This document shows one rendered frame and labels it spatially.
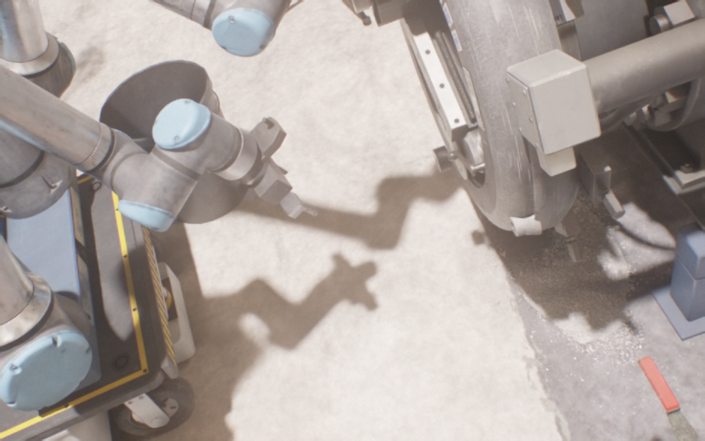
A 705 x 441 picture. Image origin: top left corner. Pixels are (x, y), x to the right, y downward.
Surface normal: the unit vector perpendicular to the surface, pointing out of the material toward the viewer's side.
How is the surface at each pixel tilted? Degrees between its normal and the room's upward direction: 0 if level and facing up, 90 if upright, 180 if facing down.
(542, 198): 98
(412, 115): 0
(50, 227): 0
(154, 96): 87
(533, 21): 53
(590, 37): 74
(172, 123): 19
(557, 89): 67
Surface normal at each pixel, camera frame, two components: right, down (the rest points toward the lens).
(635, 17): 0.21, 0.45
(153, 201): 0.17, 0.13
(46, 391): 0.68, 0.50
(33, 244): -0.25, -0.63
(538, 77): -0.32, -0.85
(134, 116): 0.83, 0.20
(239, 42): -0.18, 0.81
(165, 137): -0.46, -0.38
